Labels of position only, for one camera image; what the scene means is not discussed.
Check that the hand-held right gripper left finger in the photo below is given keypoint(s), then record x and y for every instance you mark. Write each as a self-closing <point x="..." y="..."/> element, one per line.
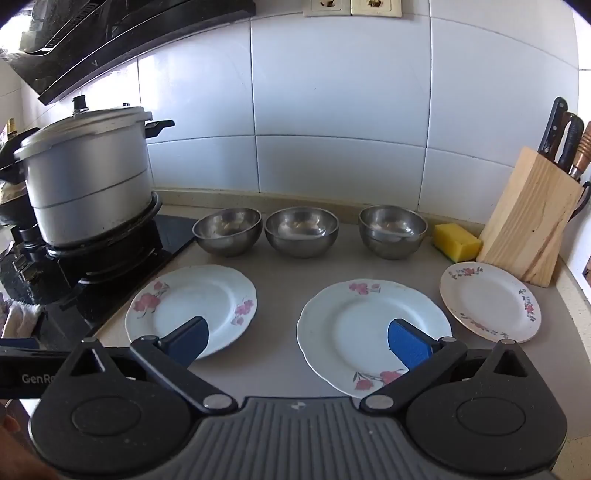
<point x="191" y="342"/>

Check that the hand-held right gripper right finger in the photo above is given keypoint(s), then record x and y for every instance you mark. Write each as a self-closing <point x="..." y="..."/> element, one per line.
<point x="408" y="345"/>

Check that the stainless steel bowl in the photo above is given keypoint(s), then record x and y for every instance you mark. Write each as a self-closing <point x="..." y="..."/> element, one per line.
<point x="392" y="235"/>
<point x="228" y="233"/>
<point x="302" y="235"/>

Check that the person's left hand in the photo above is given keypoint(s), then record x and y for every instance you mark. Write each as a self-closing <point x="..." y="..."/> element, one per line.
<point x="11" y="452"/>

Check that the white floral plate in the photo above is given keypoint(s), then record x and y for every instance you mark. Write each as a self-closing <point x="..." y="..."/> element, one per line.
<point x="194" y="295"/>
<point x="355" y="327"/>

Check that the white cloth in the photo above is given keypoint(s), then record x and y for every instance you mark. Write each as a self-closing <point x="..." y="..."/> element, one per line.
<point x="16" y="318"/>

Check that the small cream floral plate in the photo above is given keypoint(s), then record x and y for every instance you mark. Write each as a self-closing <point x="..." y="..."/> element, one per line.
<point x="489" y="300"/>

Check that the black gas stove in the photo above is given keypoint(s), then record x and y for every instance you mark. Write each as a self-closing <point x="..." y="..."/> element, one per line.
<point x="152" y="244"/>

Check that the yellow sponge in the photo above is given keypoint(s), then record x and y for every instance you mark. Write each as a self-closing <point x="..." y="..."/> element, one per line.
<point x="457" y="242"/>

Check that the wooden knife block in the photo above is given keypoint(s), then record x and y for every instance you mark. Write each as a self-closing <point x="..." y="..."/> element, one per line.
<point x="531" y="217"/>

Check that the silver pressure cooker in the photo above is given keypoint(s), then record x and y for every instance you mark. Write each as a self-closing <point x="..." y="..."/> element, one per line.
<point x="87" y="184"/>

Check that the black range hood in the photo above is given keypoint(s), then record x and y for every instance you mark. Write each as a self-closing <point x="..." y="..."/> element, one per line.
<point x="115" y="41"/>

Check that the beige wall outlet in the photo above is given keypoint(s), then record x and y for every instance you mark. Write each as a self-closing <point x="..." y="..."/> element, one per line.
<point x="375" y="7"/>
<point x="325" y="7"/>

